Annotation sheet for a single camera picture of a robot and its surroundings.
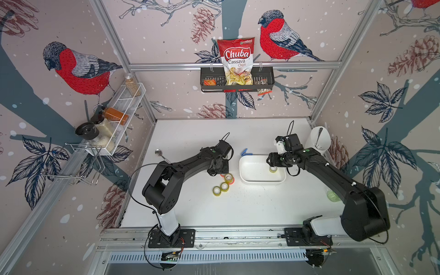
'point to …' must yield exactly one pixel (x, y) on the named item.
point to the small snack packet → (263, 91)
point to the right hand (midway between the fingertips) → (270, 158)
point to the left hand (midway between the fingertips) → (226, 167)
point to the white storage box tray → (255, 169)
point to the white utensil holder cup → (319, 139)
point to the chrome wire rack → (77, 162)
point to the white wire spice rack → (107, 140)
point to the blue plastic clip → (244, 153)
